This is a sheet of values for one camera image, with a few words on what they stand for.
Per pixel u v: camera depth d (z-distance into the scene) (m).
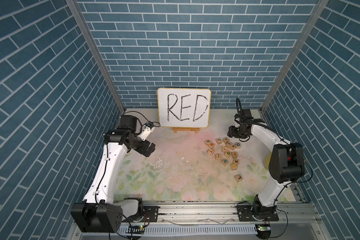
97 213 0.36
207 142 0.99
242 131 0.76
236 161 0.89
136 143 0.66
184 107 0.98
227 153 0.94
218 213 0.75
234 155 0.93
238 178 0.84
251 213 0.73
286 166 0.49
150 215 0.73
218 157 0.93
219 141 0.99
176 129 1.03
